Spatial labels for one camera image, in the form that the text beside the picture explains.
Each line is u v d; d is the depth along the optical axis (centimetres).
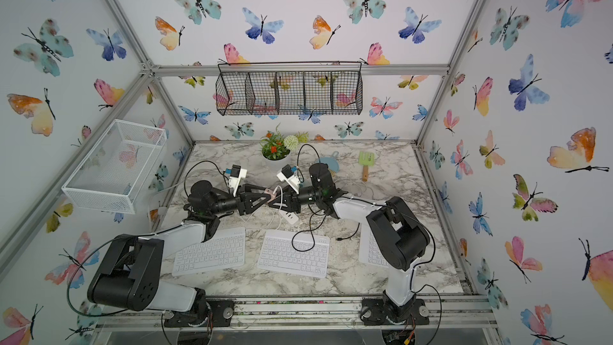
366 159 114
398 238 49
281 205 74
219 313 73
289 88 98
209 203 68
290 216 93
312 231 91
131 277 44
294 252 86
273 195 77
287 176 73
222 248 87
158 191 101
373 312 73
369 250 86
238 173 72
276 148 98
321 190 71
